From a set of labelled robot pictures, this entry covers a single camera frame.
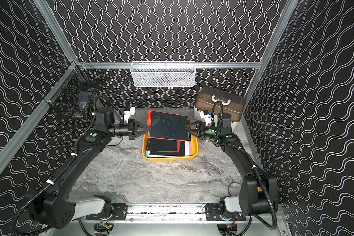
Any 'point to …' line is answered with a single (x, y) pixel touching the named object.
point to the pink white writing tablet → (188, 148)
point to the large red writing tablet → (169, 126)
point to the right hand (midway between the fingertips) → (187, 128)
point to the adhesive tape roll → (234, 189)
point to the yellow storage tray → (194, 150)
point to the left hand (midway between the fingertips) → (149, 126)
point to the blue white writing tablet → (149, 154)
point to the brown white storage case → (232, 103)
